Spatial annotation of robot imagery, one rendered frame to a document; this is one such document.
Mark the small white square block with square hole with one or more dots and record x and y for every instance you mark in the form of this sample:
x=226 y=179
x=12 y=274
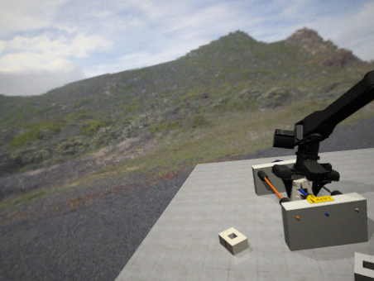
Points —
x=233 y=241

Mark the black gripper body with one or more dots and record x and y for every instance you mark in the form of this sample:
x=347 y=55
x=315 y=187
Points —
x=282 y=171

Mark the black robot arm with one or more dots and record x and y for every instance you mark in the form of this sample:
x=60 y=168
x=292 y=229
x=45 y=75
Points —
x=318 y=125

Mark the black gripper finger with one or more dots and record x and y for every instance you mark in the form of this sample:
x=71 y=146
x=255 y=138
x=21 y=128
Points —
x=317 y=185
x=288 y=185

